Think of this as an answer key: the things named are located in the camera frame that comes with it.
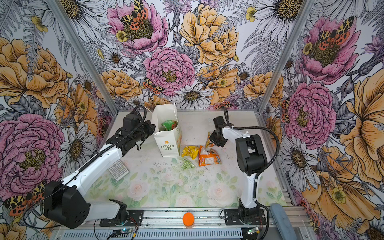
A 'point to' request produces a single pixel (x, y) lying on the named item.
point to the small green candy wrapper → (187, 164)
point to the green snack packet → (169, 125)
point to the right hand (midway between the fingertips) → (214, 145)
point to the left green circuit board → (125, 230)
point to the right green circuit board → (254, 230)
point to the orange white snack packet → (208, 157)
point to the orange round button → (188, 219)
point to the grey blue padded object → (282, 222)
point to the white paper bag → (170, 142)
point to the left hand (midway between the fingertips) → (156, 129)
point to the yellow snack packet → (191, 151)
